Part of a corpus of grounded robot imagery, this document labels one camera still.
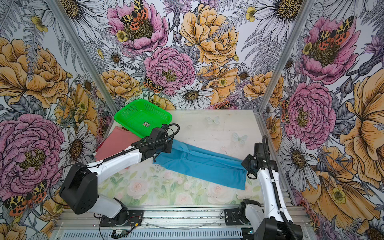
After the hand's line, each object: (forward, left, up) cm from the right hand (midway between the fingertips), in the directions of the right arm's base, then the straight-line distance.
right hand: (246, 168), depth 81 cm
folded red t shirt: (+25, +77, -4) cm, 81 cm away
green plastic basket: (+47, +68, -6) cm, 83 cm away
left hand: (+13, +42, +3) cm, 44 cm away
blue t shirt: (+9, +26, -8) cm, 28 cm away
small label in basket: (+40, +63, -7) cm, 75 cm away
